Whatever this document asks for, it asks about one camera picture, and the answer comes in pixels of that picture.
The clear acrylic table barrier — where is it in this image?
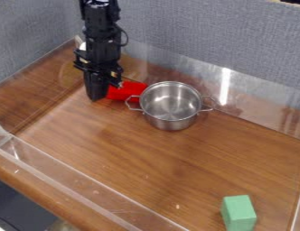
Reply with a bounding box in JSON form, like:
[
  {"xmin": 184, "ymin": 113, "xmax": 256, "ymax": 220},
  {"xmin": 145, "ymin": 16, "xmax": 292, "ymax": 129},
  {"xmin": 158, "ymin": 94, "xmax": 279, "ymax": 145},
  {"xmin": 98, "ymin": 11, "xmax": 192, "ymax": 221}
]
[{"xmin": 0, "ymin": 42, "xmax": 300, "ymax": 231}]

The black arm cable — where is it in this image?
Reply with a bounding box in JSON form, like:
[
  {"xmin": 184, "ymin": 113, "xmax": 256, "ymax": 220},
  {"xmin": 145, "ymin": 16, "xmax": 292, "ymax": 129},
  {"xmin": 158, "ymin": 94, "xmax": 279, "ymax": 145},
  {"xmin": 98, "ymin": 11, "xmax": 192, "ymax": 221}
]
[{"xmin": 113, "ymin": 24, "xmax": 130, "ymax": 48}]

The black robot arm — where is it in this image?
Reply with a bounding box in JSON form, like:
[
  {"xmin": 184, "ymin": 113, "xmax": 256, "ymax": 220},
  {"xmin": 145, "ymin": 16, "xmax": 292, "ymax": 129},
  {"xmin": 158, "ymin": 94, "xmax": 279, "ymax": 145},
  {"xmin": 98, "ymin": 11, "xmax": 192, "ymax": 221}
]
[{"xmin": 74, "ymin": 0, "xmax": 126, "ymax": 101}]

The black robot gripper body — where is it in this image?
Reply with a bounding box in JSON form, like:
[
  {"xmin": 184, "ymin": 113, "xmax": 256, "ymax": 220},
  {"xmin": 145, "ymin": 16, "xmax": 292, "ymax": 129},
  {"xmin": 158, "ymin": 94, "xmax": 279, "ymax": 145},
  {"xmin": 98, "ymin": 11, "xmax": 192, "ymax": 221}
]
[{"xmin": 74, "ymin": 33, "xmax": 124, "ymax": 88}]

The green foam block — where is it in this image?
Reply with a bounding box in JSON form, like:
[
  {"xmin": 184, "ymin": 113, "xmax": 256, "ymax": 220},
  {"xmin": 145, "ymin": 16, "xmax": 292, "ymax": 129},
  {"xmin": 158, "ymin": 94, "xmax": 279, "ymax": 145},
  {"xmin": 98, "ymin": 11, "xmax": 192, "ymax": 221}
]
[{"xmin": 221, "ymin": 195, "xmax": 257, "ymax": 231}]

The yellow play-doh can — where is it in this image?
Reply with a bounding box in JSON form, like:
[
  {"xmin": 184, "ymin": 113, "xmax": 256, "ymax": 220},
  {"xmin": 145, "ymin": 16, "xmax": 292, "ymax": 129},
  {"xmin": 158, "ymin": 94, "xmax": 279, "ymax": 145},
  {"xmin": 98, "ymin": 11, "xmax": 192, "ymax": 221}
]
[{"xmin": 80, "ymin": 42, "xmax": 86, "ymax": 51}]

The red rectangular block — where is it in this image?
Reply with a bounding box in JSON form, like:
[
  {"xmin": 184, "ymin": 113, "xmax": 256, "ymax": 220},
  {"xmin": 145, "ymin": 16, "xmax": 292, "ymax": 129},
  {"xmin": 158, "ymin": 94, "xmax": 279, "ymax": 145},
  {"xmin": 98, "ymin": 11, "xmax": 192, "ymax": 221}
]
[{"xmin": 106, "ymin": 81, "xmax": 148, "ymax": 101}]

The small steel pot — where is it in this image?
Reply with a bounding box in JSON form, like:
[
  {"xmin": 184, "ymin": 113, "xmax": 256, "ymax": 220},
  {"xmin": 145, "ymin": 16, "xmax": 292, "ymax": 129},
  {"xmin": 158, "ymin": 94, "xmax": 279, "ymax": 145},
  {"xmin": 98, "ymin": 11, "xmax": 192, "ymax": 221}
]
[{"xmin": 125, "ymin": 81, "xmax": 214, "ymax": 131}]

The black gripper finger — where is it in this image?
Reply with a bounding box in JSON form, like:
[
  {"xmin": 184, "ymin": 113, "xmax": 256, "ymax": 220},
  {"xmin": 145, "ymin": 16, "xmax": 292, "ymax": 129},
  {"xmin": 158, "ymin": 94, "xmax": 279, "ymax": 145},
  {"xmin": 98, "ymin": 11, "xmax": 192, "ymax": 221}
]
[
  {"xmin": 93, "ymin": 73, "xmax": 109, "ymax": 101},
  {"xmin": 84, "ymin": 71, "xmax": 96, "ymax": 100}
]

